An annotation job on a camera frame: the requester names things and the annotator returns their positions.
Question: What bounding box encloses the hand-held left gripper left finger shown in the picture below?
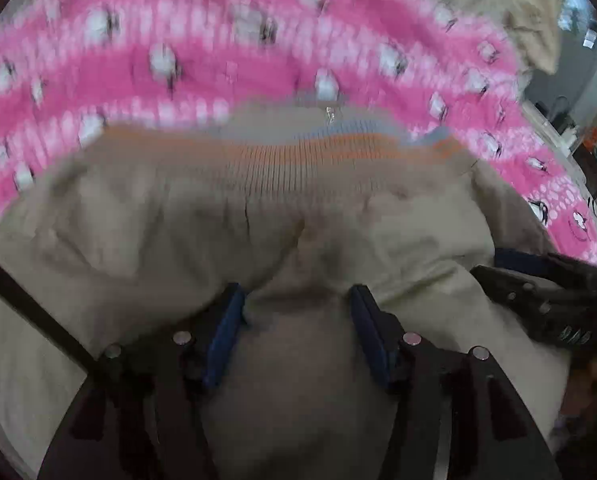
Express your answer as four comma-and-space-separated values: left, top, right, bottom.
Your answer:
37, 282, 248, 480

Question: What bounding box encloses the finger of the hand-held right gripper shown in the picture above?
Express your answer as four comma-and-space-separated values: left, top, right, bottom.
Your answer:
494, 249, 554, 273
470, 265, 594, 346

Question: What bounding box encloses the floral bed sheet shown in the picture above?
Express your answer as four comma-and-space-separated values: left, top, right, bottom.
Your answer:
428, 0, 534, 61

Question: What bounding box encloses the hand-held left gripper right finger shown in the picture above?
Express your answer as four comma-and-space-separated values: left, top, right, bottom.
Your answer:
349, 284, 564, 480

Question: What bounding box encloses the pink penguin print blanket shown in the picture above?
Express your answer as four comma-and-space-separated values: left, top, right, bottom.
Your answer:
0, 0, 597, 267

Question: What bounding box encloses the beige zip jacket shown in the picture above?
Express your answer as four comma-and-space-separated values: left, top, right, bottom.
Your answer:
0, 101, 575, 480

